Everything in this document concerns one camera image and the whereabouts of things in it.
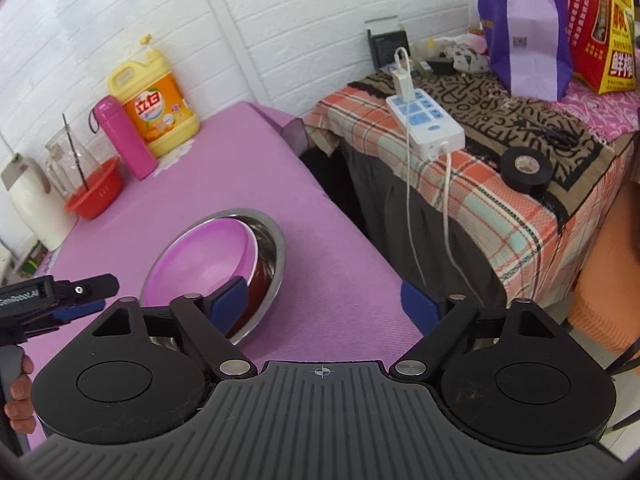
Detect red white bowl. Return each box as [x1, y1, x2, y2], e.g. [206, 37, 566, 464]
[227, 256, 270, 338]

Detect purple plastic bowl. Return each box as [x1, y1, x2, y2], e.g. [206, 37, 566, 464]
[142, 217, 258, 306]

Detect stainless steel bowl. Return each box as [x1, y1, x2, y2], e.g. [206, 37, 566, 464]
[140, 208, 286, 344]

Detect left hand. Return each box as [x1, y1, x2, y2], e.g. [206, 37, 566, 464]
[4, 356, 37, 434]

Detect instant noodle bowl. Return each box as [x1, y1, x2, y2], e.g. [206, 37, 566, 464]
[12, 240, 50, 278]

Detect cream thermos jug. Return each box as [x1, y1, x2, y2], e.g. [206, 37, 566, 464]
[1, 153, 77, 252]

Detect purple floral tablecloth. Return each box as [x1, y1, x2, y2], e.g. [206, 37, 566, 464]
[24, 100, 426, 451]

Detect red plastic colander basket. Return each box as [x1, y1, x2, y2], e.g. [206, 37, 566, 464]
[65, 156, 124, 220]

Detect plaid table cover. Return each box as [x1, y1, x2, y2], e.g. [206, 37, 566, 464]
[304, 87, 628, 307]

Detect black stirring stick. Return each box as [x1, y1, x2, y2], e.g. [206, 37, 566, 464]
[62, 113, 89, 192]

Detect glass pitcher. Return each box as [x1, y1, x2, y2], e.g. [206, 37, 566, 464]
[46, 127, 101, 200]

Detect orange chair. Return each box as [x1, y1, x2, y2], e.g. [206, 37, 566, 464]
[568, 203, 639, 354]

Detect black tape roll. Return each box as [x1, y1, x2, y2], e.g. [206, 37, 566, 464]
[499, 148, 553, 195]

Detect white power strip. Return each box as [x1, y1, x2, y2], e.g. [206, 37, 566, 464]
[385, 89, 465, 159]

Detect pink thermos bottle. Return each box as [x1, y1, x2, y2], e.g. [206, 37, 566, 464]
[88, 96, 158, 180]

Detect brown patterned cloth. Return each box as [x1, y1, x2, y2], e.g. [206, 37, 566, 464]
[359, 66, 618, 221]

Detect black scissors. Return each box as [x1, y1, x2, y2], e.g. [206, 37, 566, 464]
[515, 115, 579, 151]

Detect white charger plug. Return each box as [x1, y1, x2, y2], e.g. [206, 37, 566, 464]
[392, 47, 413, 103]

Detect yellow detergent bottle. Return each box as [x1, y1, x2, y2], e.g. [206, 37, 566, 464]
[107, 35, 200, 158]

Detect black box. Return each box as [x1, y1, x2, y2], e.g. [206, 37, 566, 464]
[364, 15, 410, 70]

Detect purple paper bag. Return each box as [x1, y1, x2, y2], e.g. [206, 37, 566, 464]
[477, 0, 574, 102]

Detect red yellow gift bag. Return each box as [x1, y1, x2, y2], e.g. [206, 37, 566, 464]
[568, 0, 637, 94]

